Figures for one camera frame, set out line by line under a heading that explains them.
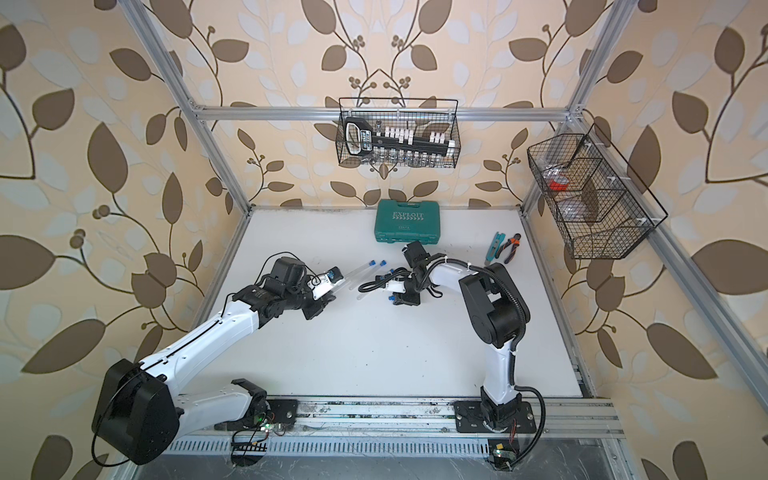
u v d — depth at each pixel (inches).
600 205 29.6
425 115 35.8
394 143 32.8
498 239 43.6
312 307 28.8
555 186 32.2
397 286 33.3
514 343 20.8
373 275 40.2
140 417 15.6
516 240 42.9
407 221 43.9
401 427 29.0
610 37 29.3
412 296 34.4
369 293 29.7
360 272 40.2
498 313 20.3
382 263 41.3
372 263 41.3
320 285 28.4
